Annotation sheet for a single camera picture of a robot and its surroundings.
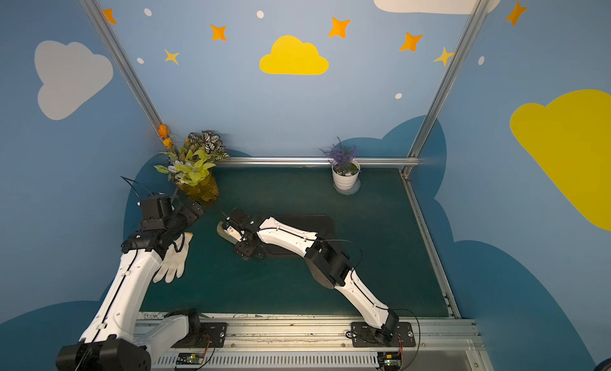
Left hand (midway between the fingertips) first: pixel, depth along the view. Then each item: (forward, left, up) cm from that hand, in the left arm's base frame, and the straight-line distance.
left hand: (192, 208), depth 79 cm
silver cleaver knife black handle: (-5, -12, -9) cm, 15 cm away
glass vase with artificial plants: (+21, +8, 0) cm, 23 cm away
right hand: (-4, -17, -18) cm, 25 cm away
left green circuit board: (-40, -4, -23) cm, 47 cm away
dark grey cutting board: (+10, -46, -25) cm, 53 cm away
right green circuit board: (-39, -66, -23) cm, 80 cm away
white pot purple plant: (+32, -56, -11) cm, 66 cm away
